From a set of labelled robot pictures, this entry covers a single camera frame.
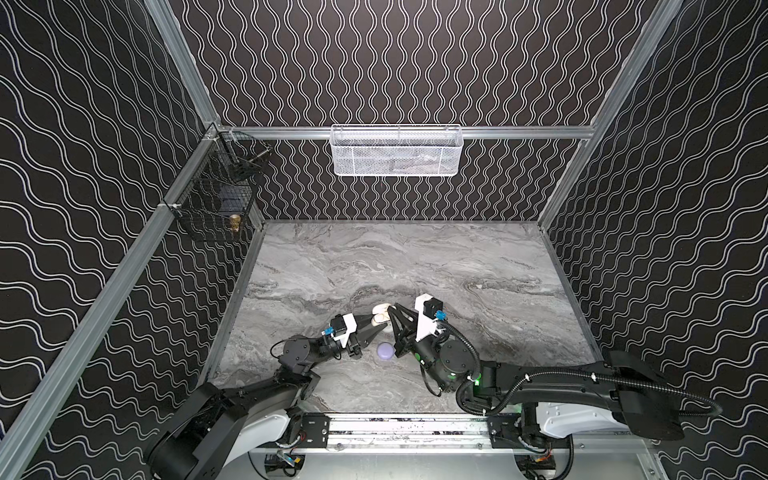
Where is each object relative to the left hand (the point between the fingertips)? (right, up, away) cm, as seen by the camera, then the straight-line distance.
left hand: (388, 322), depth 67 cm
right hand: (+1, +3, +1) cm, 3 cm away
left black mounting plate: (-18, -28, +7) cm, 34 cm away
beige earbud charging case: (-2, +2, 0) cm, 2 cm away
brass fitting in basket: (-42, +24, +16) cm, 52 cm away
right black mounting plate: (+30, -29, +8) cm, 42 cm away
